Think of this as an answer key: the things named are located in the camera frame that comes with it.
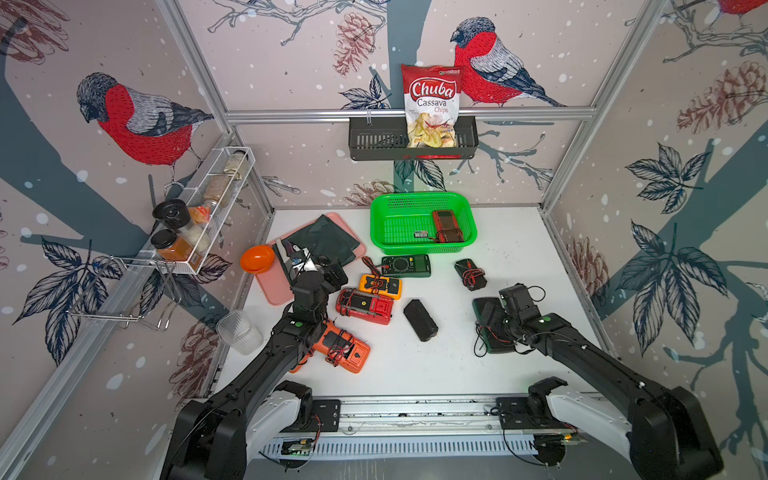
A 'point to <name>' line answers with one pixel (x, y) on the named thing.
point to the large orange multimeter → (342, 347)
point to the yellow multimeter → (382, 286)
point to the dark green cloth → (327, 240)
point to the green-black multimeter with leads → (491, 334)
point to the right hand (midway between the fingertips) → (492, 316)
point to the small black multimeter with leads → (472, 276)
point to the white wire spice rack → (209, 200)
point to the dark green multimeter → (406, 266)
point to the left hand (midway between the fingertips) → (331, 258)
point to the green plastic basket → (422, 223)
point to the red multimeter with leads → (364, 305)
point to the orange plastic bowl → (257, 259)
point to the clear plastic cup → (236, 330)
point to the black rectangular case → (420, 320)
